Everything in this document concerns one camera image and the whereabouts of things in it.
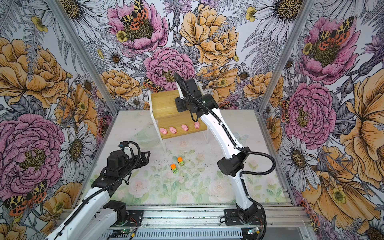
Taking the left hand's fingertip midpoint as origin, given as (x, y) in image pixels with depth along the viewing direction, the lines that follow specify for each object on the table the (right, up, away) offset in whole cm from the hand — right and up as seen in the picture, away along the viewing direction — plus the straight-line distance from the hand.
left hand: (143, 159), depth 83 cm
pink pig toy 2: (+22, +17, +5) cm, 28 cm away
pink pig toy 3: (+16, +16, +4) cm, 22 cm away
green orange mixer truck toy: (+19, -3, +9) cm, 22 cm away
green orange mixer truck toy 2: (+16, -7, +6) cm, 18 cm away
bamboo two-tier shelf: (+13, +19, +10) cm, 26 cm away
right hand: (+21, +28, -6) cm, 36 cm away
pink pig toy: (+29, +18, +7) cm, 35 cm away
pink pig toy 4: (+10, +15, +4) cm, 19 cm away
